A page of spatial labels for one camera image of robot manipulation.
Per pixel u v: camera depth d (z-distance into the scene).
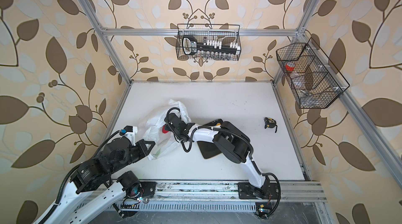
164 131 0.88
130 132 0.63
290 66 0.87
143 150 0.59
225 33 0.91
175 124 0.70
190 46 0.85
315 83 0.73
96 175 0.46
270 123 0.94
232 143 0.52
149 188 0.74
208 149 0.89
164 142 0.88
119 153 0.49
